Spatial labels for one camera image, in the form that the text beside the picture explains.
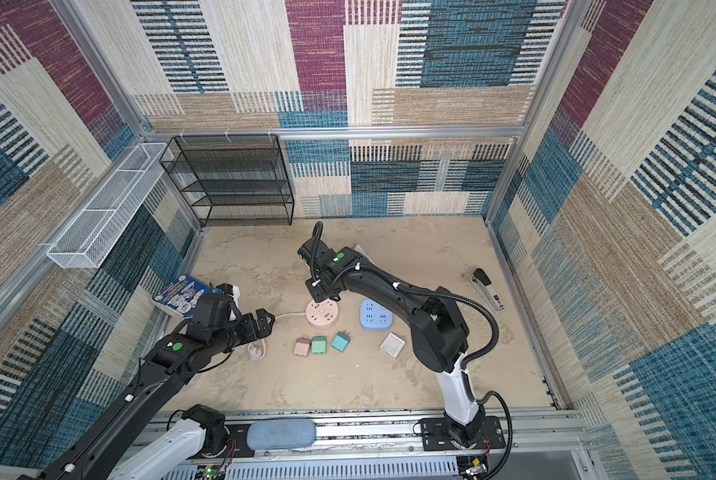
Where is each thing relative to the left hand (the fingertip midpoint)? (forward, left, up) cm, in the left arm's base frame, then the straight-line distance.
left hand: (261, 317), depth 78 cm
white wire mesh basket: (+11, +38, +18) cm, 43 cm away
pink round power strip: (+7, -14, -12) cm, 20 cm away
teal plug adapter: (-1, -20, -13) cm, 24 cm away
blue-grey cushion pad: (-24, -7, -11) cm, 27 cm away
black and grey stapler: (+15, -65, -10) cm, 68 cm away
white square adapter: (-3, -35, -11) cm, 37 cm away
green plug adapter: (-2, -14, -13) cm, 19 cm away
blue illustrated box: (+15, +31, -12) cm, 36 cm away
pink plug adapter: (-3, -9, -13) cm, 16 cm away
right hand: (+9, -16, -3) cm, 18 cm away
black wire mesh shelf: (+54, +20, +3) cm, 57 cm away
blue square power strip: (+6, -29, -12) cm, 32 cm away
